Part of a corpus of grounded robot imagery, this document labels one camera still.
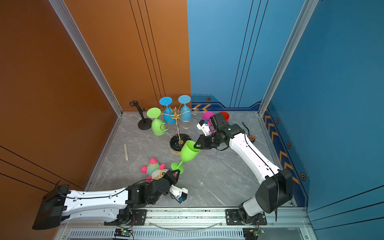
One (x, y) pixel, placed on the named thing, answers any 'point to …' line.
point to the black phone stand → (144, 124)
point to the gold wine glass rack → (177, 140)
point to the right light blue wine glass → (186, 114)
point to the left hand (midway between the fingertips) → (177, 166)
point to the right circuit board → (252, 233)
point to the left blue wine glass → (169, 116)
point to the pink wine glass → (206, 116)
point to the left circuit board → (122, 232)
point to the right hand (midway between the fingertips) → (194, 146)
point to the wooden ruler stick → (126, 152)
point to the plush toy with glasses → (154, 170)
